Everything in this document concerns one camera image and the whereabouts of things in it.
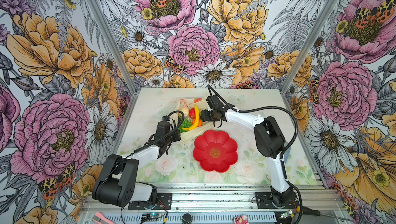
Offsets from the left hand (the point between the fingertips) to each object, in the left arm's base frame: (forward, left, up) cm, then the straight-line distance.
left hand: (179, 135), depth 93 cm
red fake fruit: (+16, -7, +1) cm, 17 cm away
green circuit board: (-39, +10, -5) cm, 40 cm away
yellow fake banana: (+6, -9, +2) cm, 12 cm away
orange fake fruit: (+8, -13, +2) cm, 15 cm away
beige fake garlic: (+17, -3, +1) cm, 17 cm away
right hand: (+9, -16, +2) cm, 18 cm away
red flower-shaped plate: (-8, -21, -4) cm, 23 cm away
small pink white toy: (-41, -31, -1) cm, 51 cm away
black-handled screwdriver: (-39, -64, -2) cm, 75 cm away
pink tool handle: (-39, +33, -4) cm, 51 cm away
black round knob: (-40, -7, +6) cm, 42 cm away
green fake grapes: (+8, -4, 0) cm, 9 cm away
